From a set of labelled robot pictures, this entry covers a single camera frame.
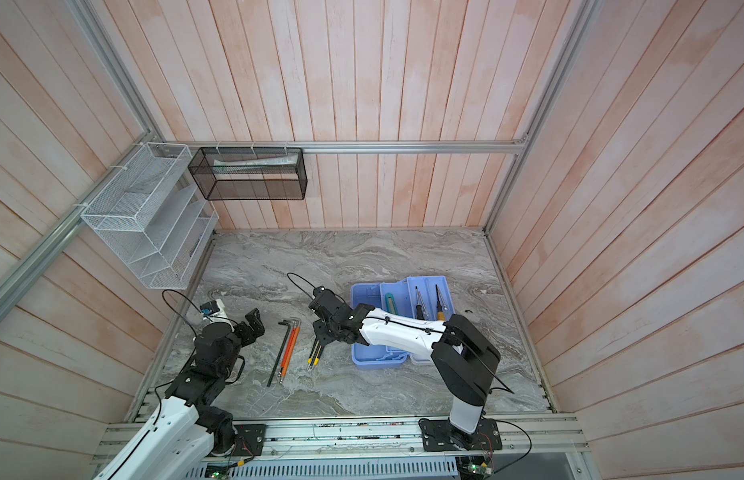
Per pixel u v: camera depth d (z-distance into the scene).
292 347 0.90
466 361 0.46
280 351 0.88
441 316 0.83
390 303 0.90
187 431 0.54
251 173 1.03
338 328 0.64
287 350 0.88
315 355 0.87
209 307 0.69
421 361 0.84
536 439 0.75
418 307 0.86
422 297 0.88
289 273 1.07
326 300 0.66
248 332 0.73
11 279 0.54
